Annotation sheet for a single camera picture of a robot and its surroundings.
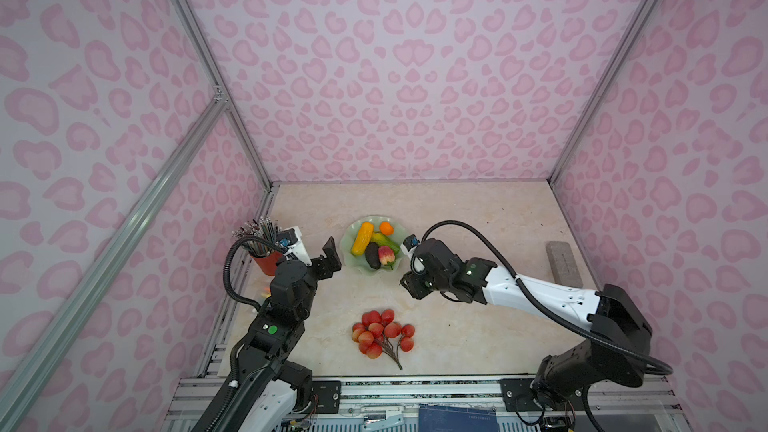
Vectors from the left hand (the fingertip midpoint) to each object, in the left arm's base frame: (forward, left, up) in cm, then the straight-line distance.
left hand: (317, 238), depth 73 cm
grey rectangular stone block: (+4, -71, -23) cm, 75 cm away
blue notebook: (-35, -32, -25) cm, 53 cm away
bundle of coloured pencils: (+12, +21, -12) cm, 27 cm away
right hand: (-4, -22, -13) cm, 26 cm away
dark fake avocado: (+8, -12, -22) cm, 26 cm away
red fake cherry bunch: (-17, -14, -20) cm, 30 cm away
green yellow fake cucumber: (+13, -15, -21) cm, 29 cm away
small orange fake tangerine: (+17, -16, -20) cm, 30 cm away
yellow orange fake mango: (+14, -9, -21) cm, 26 cm away
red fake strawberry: (+6, -16, -19) cm, 26 cm away
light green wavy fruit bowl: (+6, -7, -24) cm, 25 cm away
